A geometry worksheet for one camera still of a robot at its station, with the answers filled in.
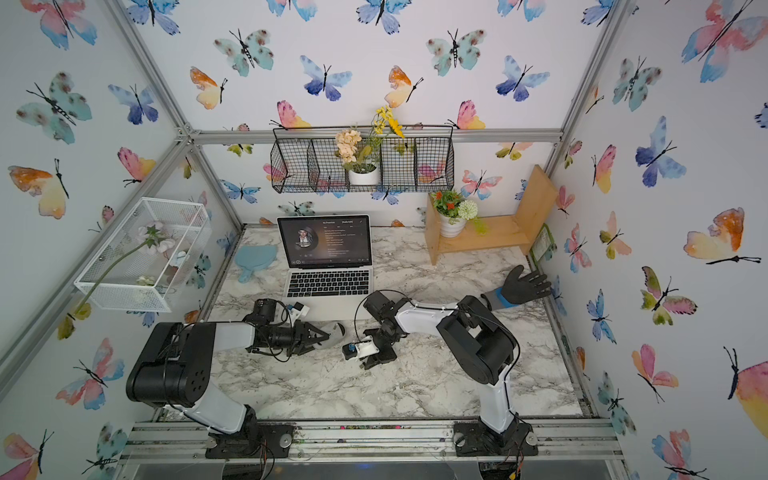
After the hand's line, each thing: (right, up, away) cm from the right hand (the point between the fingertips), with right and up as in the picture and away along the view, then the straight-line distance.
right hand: (368, 353), depth 88 cm
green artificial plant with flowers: (+25, +45, +7) cm, 52 cm away
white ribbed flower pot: (+27, +37, +16) cm, 49 cm away
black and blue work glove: (+49, +17, +13) cm, 53 cm away
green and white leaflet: (+62, +32, +22) cm, 73 cm away
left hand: (-11, +5, -1) cm, 12 cm away
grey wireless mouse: (-9, +6, 0) cm, 11 cm away
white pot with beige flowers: (-2, +56, 0) cm, 56 cm away
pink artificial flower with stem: (-50, +33, -15) cm, 62 cm away
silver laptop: (-16, +25, +19) cm, 35 cm away
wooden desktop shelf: (+47, +37, +19) cm, 62 cm away
